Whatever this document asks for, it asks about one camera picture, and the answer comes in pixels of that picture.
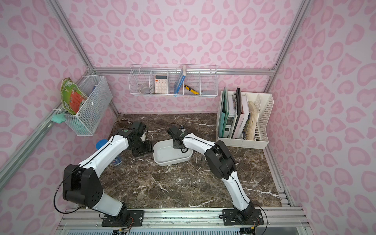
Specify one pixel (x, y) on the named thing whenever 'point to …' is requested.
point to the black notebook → (238, 104)
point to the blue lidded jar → (101, 142)
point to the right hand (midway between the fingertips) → (178, 143)
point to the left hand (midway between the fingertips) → (149, 149)
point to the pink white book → (244, 118)
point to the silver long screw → (196, 159)
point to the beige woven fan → (250, 131)
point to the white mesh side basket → (85, 122)
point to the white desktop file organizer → (266, 103)
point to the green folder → (224, 113)
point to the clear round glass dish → (145, 88)
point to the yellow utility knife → (189, 88)
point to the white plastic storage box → (165, 154)
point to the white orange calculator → (160, 83)
